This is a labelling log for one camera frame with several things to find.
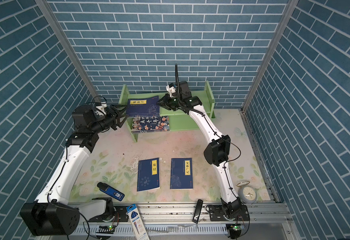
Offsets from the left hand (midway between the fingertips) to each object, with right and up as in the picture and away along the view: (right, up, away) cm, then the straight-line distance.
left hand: (129, 109), depth 70 cm
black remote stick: (+33, -50, +2) cm, 60 cm away
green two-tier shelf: (+23, -6, +24) cm, 34 cm away
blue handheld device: (-13, -43, +8) cm, 45 cm away
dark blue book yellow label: (+4, +3, +14) cm, 14 cm away
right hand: (+10, +5, +13) cm, 17 cm away
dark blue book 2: (+25, -37, +16) cm, 48 cm away
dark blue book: (+6, -38, +15) cm, 41 cm away
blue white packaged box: (+4, -54, 0) cm, 54 cm away
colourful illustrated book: (+5, -7, +23) cm, 25 cm away
